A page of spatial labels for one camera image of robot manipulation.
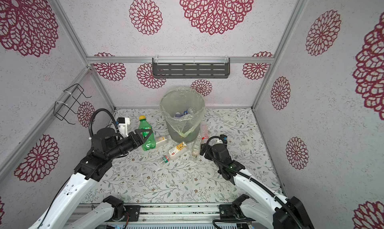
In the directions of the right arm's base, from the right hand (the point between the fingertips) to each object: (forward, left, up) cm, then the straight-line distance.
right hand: (206, 145), depth 83 cm
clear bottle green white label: (+4, +6, -9) cm, 11 cm away
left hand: (-5, +27, +16) cm, 32 cm away
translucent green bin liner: (+27, +15, +2) cm, 31 cm away
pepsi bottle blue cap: (+27, +11, +1) cm, 29 cm away
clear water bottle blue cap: (+26, +19, -3) cm, 33 cm away
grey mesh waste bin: (+10, +21, -4) cm, 23 cm away
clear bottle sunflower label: (+1, +17, -7) cm, 19 cm away
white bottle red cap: (+17, 0, -9) cm, 19 cm away
